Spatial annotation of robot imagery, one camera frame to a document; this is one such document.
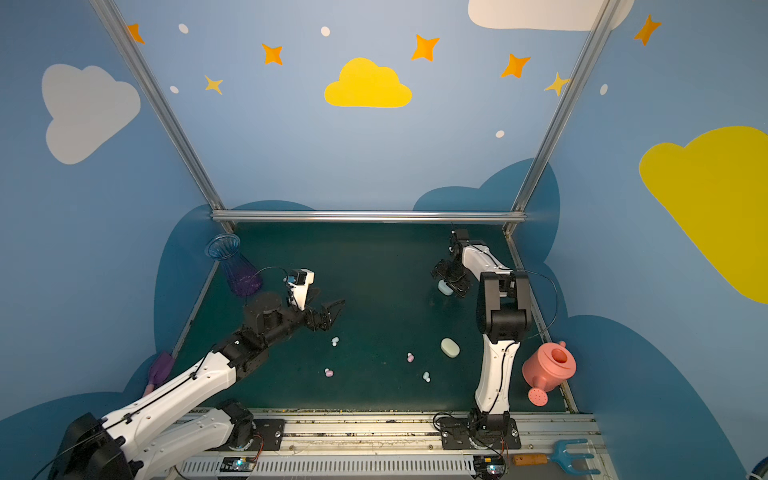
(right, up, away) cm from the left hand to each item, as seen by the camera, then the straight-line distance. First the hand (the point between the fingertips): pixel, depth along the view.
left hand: (336, 295), depth 76 cm
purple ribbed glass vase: (-36, +2, +25) cm, 44 cm away
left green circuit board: (-23, -40, -5) cm, 47 cm away
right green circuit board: (+38, -41, -4) cm, 56 cm away
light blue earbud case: (+33, -1, +25) cm, 41 cm away
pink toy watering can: (+54, -19, -1) cm, 57 cm away
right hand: (+34, +2, +27) cm, 43 cm away
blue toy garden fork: (+55, -39, -4) cm, 68 cm away
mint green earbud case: (+32, -18, +13) cm, 39 cm away
